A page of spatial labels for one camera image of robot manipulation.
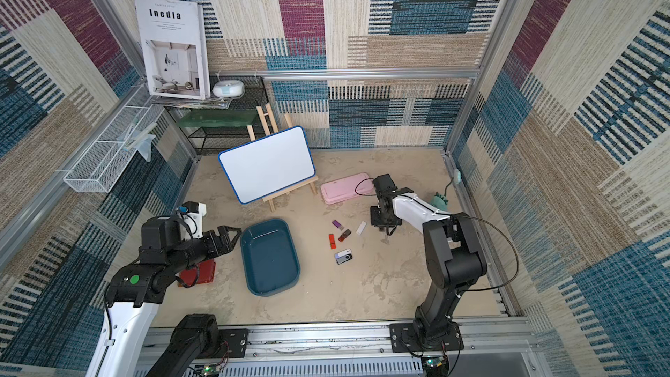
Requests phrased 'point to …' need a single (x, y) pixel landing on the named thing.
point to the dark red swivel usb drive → (345, 235)
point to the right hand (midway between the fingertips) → (380, 218)
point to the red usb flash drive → (332, 242)
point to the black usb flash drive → (386, 241)
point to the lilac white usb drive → (343, 253)
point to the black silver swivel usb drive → (343, 257)
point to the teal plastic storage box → (270, 256)
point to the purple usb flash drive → (338, 224)
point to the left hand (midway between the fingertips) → (229, 232)
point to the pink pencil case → (346, 188)
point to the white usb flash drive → (361, 227)
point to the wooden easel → (269, 118)
